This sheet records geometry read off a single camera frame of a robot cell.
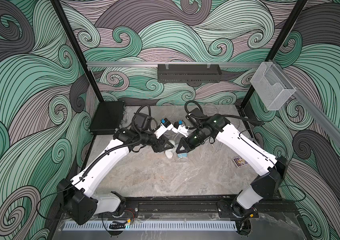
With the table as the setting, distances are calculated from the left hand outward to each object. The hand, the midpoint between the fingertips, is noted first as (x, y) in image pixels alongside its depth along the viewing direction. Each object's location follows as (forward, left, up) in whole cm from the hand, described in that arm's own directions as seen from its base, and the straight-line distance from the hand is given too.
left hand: (170, 142), depth 70 cm
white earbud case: (+5, +1, -21) cm, 22 cm away
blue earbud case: (+4, -8, -23) cm, 25 cm away
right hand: (-5, -3, -2) cm, 6 cm away
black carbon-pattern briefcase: (+32, +45, -20) cm, 59 cm away
